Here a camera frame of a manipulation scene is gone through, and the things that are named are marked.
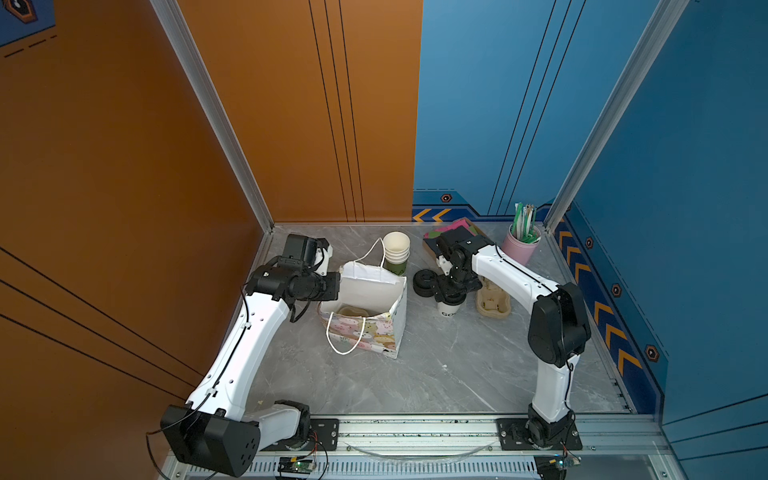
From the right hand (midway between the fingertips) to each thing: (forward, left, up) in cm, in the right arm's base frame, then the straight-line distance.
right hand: (447, 293), depth 90 cm
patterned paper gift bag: (-17, +21, +18) cm, 32 cm away
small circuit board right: (-42, -22, -10) cm, 48 cm away
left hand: (-6, +31, +14) cm, 34 cm away
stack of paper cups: (+12, +15, +6) cm, 20 cm away
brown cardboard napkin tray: (+31, -15, -3) cm, 34 cm away
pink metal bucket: (+14, -25, +3) cm, 29 cm away
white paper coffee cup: (-4, 0, -4) cm, 5 cm away
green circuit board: (-42, +41, -10) cm, 59 cm away
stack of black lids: (+7, +6, -5) cm, 11 cm away
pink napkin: (+35, -9, -4) cm, 36 cm away
